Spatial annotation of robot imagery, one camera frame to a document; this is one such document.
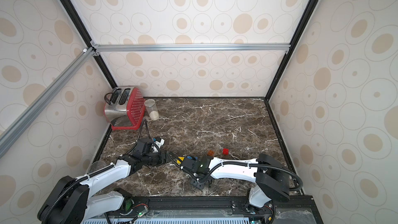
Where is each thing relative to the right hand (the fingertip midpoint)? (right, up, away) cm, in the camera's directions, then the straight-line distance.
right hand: (202, 178), depth 80 cm
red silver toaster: (-45, +37, +9) cm, 59 cm away
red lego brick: (+14, +11, +10) cm, 21 cm away
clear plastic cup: (-60, +4, +7) cm, 61 cm away
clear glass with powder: (-33, +36, +20) cm, 53 cm away
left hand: (-14, +10, +2) cm, 17 cm away
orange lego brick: (+5, +10, +9) cm, 15 cm away
